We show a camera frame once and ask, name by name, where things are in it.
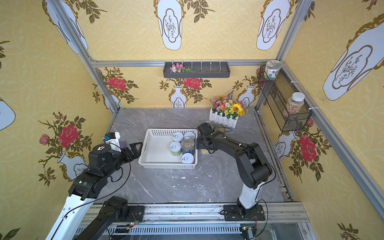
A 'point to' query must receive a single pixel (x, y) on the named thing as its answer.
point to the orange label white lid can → (177, 136)
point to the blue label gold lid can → (187, 144)
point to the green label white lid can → (175, 149)
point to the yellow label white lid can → (204, 151)
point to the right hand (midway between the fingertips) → (207, 142)
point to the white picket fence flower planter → (223, 120)
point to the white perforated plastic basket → (155, 152)
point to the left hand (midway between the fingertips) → (130, 145)
